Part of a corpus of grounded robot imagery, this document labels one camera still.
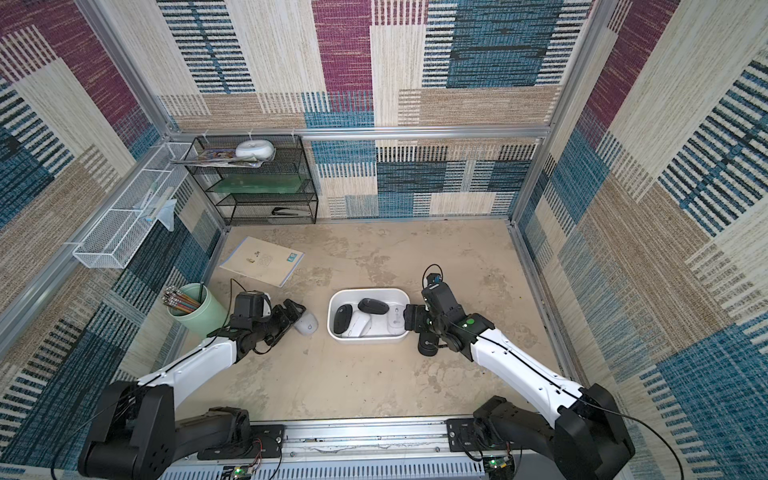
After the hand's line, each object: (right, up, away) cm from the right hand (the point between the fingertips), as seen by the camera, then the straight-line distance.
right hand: (416, 310), depth 84 cm
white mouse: (-16, -6, +7) cm, 18 cm away
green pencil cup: (-57, -2, -1) cm, 57 cm away
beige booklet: (-52, +12, +25) cm, 59 cm away
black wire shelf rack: (-52, +40, +19) cm, 68 cm away
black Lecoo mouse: (-22, -4, +7) cm, 23 cm away
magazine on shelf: (-58, +44, +8) cm, 74 cm away
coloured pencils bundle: (-64, +4, -4) cm, 64 cm away
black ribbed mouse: (-12, -1, +10) cm, 16 cm away
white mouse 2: (-5, -5, +7) cm, 10 cm away
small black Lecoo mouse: (+4, -10, +3) cm, 11 cm away
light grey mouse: (-32, -6, +8) cm, 34 cm away
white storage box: (-11, -8, +8) cm, 16 cm away
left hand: (-34, -2, +6) cm, 35 cm away
